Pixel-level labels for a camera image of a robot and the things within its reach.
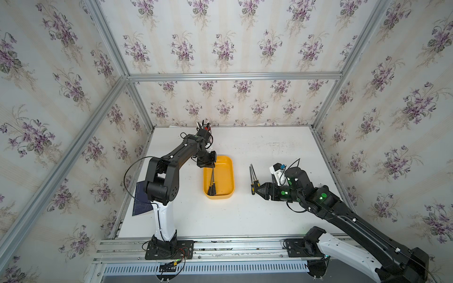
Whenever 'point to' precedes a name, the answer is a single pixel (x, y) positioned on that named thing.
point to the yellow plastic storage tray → (224, 178)
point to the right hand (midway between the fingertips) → (262, 191)
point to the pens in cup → (203, 128)
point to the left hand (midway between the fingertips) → (216, 165)
